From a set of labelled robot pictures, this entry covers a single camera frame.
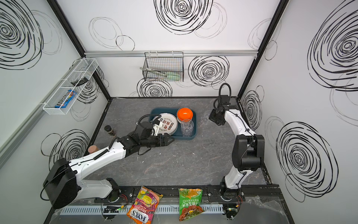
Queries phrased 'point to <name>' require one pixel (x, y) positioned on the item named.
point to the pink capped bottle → (92, 149)
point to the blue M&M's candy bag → (65, 99)
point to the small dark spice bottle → (109, 129)
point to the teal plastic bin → (177, 135)
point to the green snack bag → (190, 203)
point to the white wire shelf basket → (87, 68)
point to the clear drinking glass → (187, 126)
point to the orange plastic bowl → (184, 113)
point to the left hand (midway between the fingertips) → (171, 140)
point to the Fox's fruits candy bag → (145, 206)
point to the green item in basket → (173, 75)
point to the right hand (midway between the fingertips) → (210, 118)
